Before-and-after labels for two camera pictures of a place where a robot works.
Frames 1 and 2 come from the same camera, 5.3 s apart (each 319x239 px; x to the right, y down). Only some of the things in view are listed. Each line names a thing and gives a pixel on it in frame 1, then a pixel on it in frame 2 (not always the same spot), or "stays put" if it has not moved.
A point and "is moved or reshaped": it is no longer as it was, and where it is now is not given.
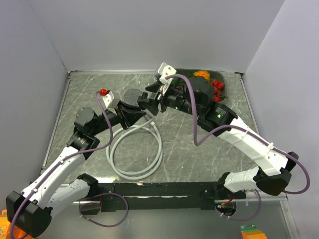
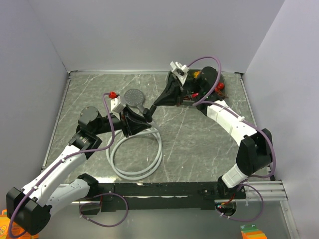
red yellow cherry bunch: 218,93 stays put
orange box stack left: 5,228 stays put
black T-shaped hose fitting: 144,95 is moved or reshaped
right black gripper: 151,105 → 173,94
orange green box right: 250,231 stays put
